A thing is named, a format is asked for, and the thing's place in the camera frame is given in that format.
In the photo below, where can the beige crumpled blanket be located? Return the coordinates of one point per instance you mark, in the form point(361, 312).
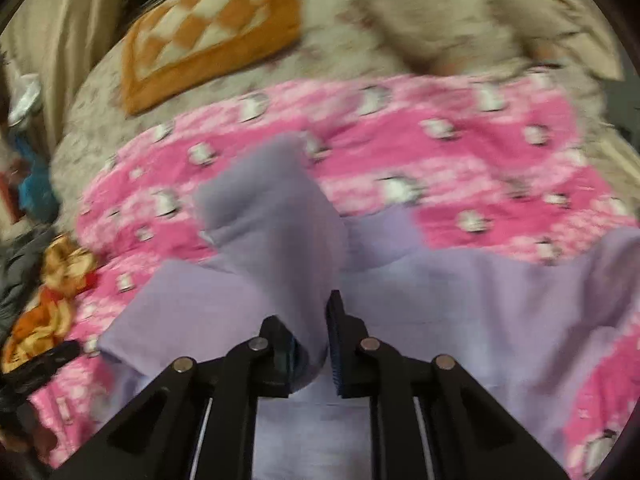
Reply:
point(450, 37)

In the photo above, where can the orange checkered cushion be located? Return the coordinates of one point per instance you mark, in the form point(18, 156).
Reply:
point(183, 43)

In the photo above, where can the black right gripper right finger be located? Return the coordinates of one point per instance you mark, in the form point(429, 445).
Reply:
point(428, 420)

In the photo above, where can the lavender fleece jacket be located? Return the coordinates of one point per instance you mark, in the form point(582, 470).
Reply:
point(529, 334)

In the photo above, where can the blue plastic bag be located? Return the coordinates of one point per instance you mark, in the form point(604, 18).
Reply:
point(35, 192)

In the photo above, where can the floral bed sheet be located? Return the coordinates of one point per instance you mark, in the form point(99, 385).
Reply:
point(339, 42)

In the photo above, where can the dark grey cloth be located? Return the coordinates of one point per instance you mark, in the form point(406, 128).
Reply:
point(21, 261)

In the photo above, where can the pink penguin quilt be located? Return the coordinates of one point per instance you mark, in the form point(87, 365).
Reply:
point(498, 167)

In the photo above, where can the beige curtain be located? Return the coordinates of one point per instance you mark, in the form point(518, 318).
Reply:
point(60, 41)

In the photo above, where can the orange yellow patterned cloth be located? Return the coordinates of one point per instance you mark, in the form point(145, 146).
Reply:
point(68, 270)

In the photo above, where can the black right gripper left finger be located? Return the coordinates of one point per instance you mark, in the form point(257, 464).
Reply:
point(195, 420)

